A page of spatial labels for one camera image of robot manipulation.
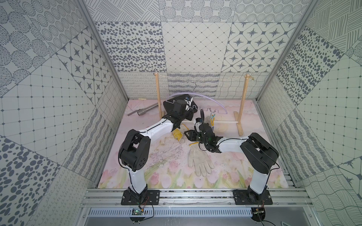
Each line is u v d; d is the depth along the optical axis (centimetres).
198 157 88
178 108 71
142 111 110
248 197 67
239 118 104
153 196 74
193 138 82
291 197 76
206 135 73
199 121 84
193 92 117
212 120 90
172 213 70
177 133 96
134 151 50
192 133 81
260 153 53
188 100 80
